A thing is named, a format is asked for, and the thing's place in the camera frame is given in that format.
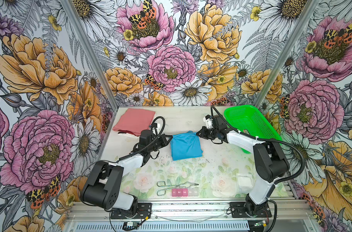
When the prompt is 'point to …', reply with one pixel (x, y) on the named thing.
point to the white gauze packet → (245, 182)
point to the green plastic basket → (246, 118)
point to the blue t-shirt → (184, 145)
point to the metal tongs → (162, 192)
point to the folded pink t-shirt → (134, 121)
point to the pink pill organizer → (185, 192)
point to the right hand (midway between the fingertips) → (197, 136)
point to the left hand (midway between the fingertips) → (172, 140)
